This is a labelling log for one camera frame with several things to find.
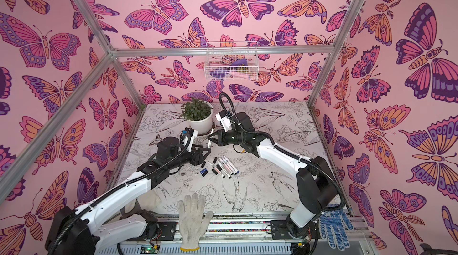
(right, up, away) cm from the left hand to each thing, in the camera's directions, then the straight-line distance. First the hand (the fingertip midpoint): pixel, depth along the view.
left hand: (208, 148), depth 78 cm
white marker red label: (+3, -13, +12) cm, 18 cm away
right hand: (+1, +6, 0) cm, 6 cm away
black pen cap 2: (-5, -11, +14) cm, 18 cm away
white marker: (+1, +2, -1) cm, 2 cm away
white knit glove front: (-6, -31, -2) cm, 32 cm away
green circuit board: (-23, -40, -6) cm, 47 cm away
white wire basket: (+12, +44, +16) cm, 48 cm away
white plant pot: (-5, +9, +22) cm, 25 cm away
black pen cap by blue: (-3, -15, +11) cm, 19 cm away
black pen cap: (+2, -9, +16) cm, 19 cm away
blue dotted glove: (+52, -32, -4) cm, 61 cm away
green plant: (-8, +17, +14) cm, 24 cm away
